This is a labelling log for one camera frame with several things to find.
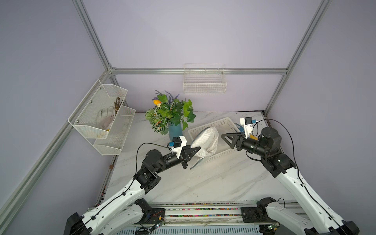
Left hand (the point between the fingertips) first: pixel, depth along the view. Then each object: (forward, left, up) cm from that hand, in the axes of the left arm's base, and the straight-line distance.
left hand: (198, 148), depth 62 cm
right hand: (+7, -13, -2) cm, 15 cm away
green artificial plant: (+24, +15, 0) cm, 28 cm away
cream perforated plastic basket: (+39, -21, -31) cm, 54 cm away
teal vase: (+25, +14, -20) cm, 35 cm away
